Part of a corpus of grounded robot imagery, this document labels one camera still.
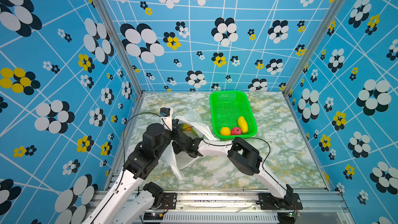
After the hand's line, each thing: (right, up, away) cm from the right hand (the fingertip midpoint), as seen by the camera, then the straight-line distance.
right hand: (174, 143), depth 93 cm
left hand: (+7, +17, -25) cm, 31 cm away
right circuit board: (+56, -27, -26) cm, 67 cm away
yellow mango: (+43, +11, +3) cm, 44 cm away
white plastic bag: (+5, -7, -11) cm, 14 cm away
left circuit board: (-6, -30, -21) cm, 37 cm away
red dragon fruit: (+37, +7, -2) cm, 38 cm away
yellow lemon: (+31, +7, -2) cm, 32 cm away
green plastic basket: (+38, +16, +13) cm, 43 cm away
